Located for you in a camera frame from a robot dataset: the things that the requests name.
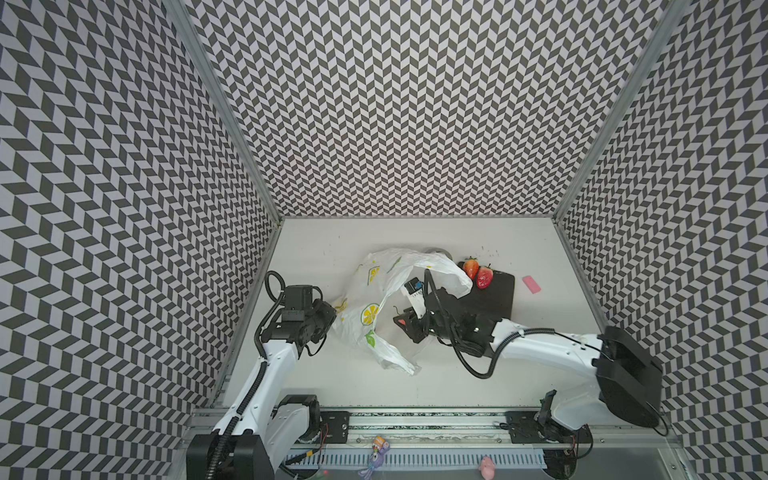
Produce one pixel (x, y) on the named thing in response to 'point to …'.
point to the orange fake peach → (403, 321)
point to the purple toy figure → (379, 447)
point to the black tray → (493, 303)
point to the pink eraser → (529, 281)
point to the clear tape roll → (436, 249)
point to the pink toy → (487, 468)
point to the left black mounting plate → (337, 425)
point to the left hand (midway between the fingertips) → (337, 312)
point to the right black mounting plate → (522, 428)
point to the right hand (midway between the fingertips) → (400, 325)
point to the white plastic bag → (376, 274)
